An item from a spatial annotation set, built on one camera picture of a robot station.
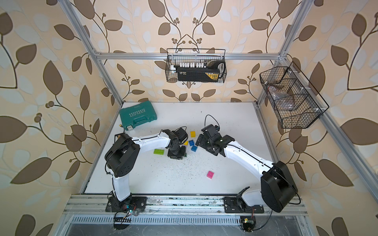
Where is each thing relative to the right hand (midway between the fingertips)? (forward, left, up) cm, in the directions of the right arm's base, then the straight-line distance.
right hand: (202, 144), depth 85 cm
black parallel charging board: (+13, +55, -8) cm, 57 cm away
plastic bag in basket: (+19, -43, +22) cm, 52 cm away
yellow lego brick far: (+14, +5, -9) cm, 17 cm away
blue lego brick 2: (+2, +5, -9) cm, 11 cm away
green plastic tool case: (+29, +46, -5) cm, 55 cm away
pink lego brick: (-14, -4, -10) cm, 18 cm away
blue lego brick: (+6, +6, -9) cm, 13 cm away
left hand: (-5, +11, -9) cm, 15 cm away
